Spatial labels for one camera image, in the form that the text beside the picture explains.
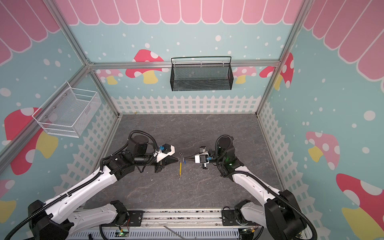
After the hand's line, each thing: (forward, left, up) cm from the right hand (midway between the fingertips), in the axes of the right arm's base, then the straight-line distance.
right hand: (185, 156), depth 69 cm
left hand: (-1, +5, -3) cm, 6 cm away
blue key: (-3, 0, 0) cm, 3 cm away
